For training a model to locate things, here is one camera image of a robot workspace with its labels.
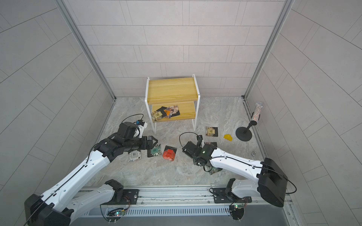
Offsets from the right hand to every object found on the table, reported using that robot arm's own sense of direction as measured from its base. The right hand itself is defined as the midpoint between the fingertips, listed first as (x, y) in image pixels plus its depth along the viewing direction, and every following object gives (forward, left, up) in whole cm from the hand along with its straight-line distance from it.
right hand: (200, 159), depth 81 cm
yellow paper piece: (+14, -20, -2) cm, 25 cm away
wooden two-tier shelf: (+27, +16, +29) cm, 43 cm away
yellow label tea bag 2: (+20, -10, -3) cm, 22 cm away
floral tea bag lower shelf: (+28, +14, +13) cm, 34 cm away
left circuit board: (-23, +43, -1) cm, 49 cm away
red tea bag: (+6, +18, -3) cm, 20 cm away
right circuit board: (-25, -16, -5) cm, 30 cm away
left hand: (+7, +24, +12) cm, 28 cm away
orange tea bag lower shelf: (+25, +17, +13) cm, 33 cm away
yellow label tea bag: (+23, +24, +14) cm, 37 cm away
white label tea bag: (+5, +39, -1) cm, 40 cm away
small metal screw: (+3, -33, -3) cm, 33 cm away
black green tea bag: (+8, +26, -2) cm, 28 cm away
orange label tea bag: (+11, -10, -4) cm, 16 cm away
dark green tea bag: (-5, -8, -4) cm, 11 cm away
